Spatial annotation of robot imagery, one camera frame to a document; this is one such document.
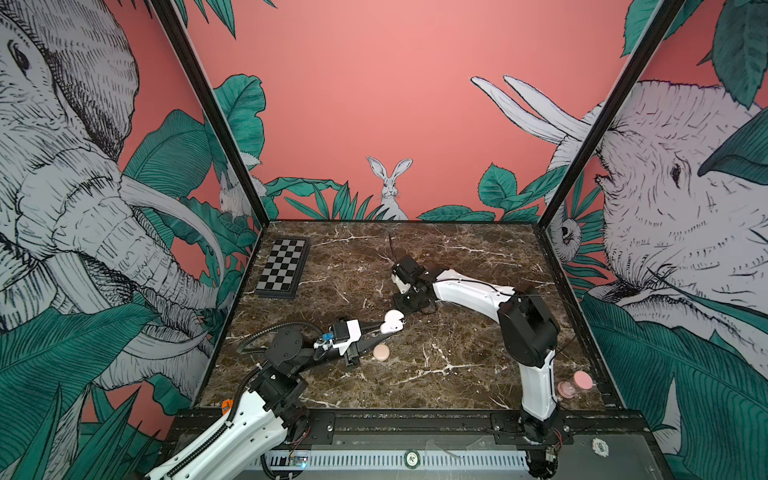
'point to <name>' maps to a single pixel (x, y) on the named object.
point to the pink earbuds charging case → (381, 352)
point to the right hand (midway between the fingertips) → (396, 307)
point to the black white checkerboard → (283, 270)
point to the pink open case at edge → (566, 389)
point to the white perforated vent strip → (397, 460)
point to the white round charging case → (392, 322)
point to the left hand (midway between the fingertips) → (387, 327)
